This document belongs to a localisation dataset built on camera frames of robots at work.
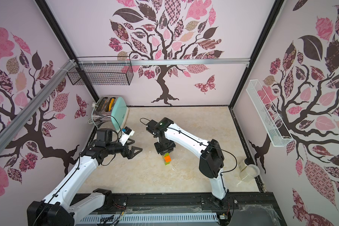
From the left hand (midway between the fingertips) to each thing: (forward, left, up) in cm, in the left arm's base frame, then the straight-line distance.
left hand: (135, 148), depth 78 cm
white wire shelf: (+1, -71, +16) cm, 73 cm away
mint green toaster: (+29, +20, +2) cm, 35 cm away
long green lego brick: (-3, -17, -16) cm, 23 cm away
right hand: (-3, -17, -2) cm, 18 cm away
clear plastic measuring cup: (-13, -61, -4) cm, 63 cm away
